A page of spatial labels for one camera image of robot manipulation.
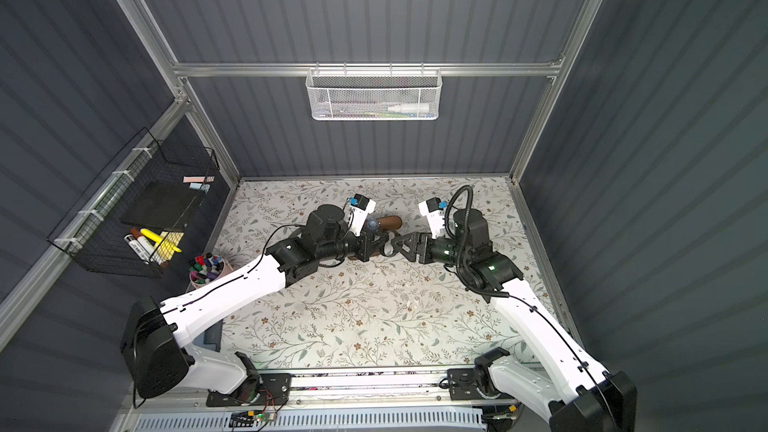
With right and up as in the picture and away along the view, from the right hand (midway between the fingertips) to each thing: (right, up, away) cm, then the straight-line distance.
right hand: (400, 246), depth 69 cm
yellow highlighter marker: (-58, +2, +1) cm, 58 cm away
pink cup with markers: (-53, -8, +13) cm, 55 cm away
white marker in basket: (-60, 0, -2) cm, 60 cm away
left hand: (-2, +1, +2) cm, 3 cm away
